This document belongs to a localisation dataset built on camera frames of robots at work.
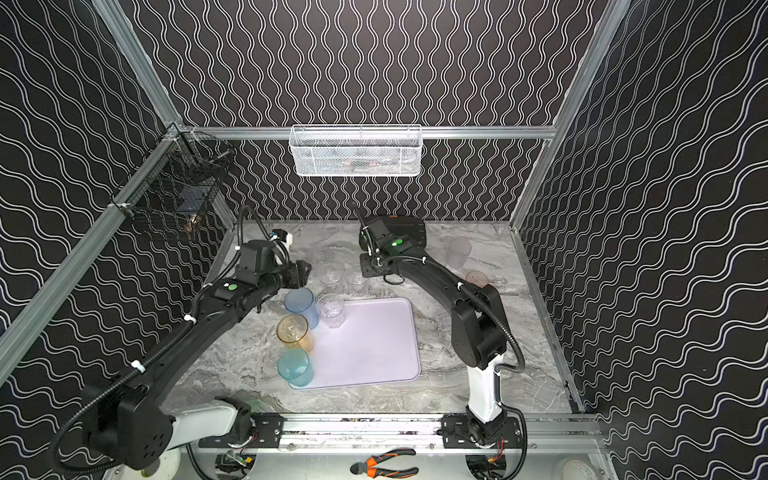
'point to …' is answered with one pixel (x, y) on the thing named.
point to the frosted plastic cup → (459, 249)
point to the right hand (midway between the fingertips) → (370, 265)
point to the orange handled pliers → (371, 468)
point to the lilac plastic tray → (378, 343)
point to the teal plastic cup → (294, 365)
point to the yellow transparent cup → (293, 331)
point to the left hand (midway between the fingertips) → (302, 261)
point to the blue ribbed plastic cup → (300, 300)
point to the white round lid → (578, 469)
